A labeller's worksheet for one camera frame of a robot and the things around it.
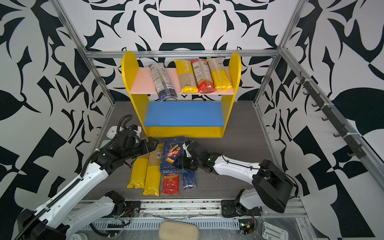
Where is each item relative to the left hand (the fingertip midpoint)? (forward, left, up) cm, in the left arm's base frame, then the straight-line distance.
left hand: (153, 141), depth 76 cm
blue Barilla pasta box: (-7, -7, -10) cm, 14 cm away
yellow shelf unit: (+19, -12, -7) cm, 24 cm away
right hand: (-9, -11, -10) cm, 17 cm away
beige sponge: (-36, -12, -16) cm, 41 cm away
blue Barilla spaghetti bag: (-14, -17, -17) cm, 28 cm away
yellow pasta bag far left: (-9, +11, -18) cm, 23 cm away
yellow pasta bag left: (-9, +2, -19) cm, 21 cm away
